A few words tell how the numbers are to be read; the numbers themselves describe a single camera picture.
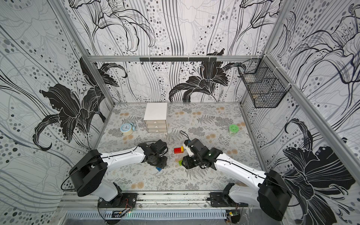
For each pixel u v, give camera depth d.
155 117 0.93
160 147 0.69
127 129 0.98
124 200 0.72
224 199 0.65
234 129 0.96
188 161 0.68
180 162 0.86
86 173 0.43
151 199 0.75
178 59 0.91
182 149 0.88
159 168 0.82
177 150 0.90
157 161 0.73
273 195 0.40
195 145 0.60
